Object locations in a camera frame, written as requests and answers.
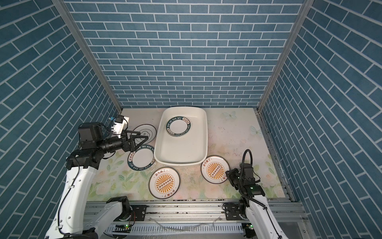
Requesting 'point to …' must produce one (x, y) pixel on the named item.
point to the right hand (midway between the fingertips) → (224, 171)
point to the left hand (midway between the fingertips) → (143, 136)
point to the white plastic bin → (191, 149)
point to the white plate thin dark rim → (145, 130)
